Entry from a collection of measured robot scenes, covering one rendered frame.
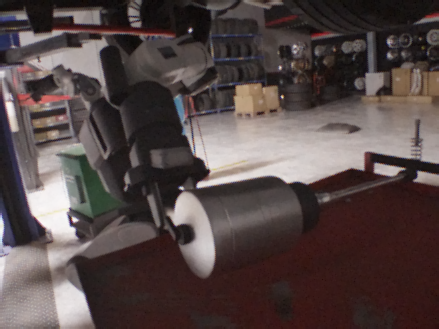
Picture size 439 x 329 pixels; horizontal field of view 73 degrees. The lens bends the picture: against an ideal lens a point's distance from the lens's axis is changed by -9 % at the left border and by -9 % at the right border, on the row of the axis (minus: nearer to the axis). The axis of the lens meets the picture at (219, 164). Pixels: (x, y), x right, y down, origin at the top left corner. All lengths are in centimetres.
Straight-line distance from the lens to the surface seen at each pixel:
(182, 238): 34
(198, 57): 70
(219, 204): 31
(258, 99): 926
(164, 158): 40
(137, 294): 51
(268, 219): 33
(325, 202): 43
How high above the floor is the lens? 114
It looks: 15 degrees down
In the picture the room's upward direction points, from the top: 6 degrees counter-clockwise
